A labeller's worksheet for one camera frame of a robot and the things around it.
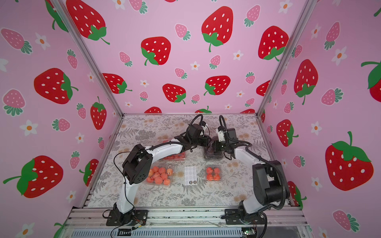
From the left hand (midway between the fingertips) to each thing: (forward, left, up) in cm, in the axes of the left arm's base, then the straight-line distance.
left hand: (213, 139), depth 92 cm
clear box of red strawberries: (-8, +22, -8) cm, 25 cm away
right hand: (-3, +1, -2) cm, 4 cm away
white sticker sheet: (-19, +14, -12) cm, 26 cm away
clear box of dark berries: (-6, +2, -5) cm, 9 cm away
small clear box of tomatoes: (-18, 0, -8) cm, 20 cm away
